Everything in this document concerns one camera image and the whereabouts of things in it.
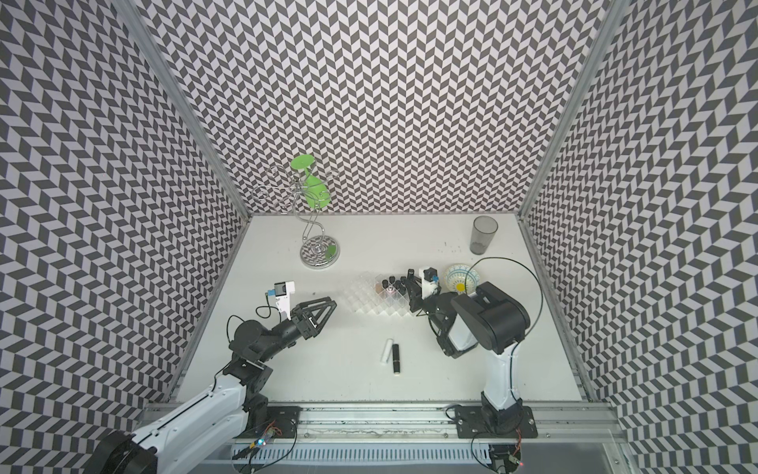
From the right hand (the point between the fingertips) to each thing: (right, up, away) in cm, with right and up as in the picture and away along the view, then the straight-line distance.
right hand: (408, 282), depth 92 cm
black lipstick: (-5, +1, -1) cm, 5 cm away
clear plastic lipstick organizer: (-11, -4, +1) cm, 12 cm away
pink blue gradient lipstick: (-6, -2, -2) cm, 7 cm away
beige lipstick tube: (-9, -2, -1) cm, 10 cm away
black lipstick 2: (-7, 0, -1) cm, 7 cm away
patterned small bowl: (+19, 0, +6) cm, 19 cm away
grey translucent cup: (+26, +17, +5) cm, 31 cm away
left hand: (-20, -3, -19) cm, 28 cm away
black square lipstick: (-2, +1, -1) cm, 2 cm away
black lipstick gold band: (-4, -20, -10) cm, 23 cm away
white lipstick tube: (-7, -19, -9) cm, 22 cm away
